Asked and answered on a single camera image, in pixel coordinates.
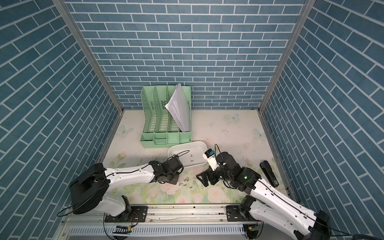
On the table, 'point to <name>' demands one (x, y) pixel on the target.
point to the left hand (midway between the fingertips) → (179, 179)
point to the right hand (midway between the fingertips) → (204, 172)
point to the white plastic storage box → (191, 154)
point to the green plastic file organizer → (160, 129)
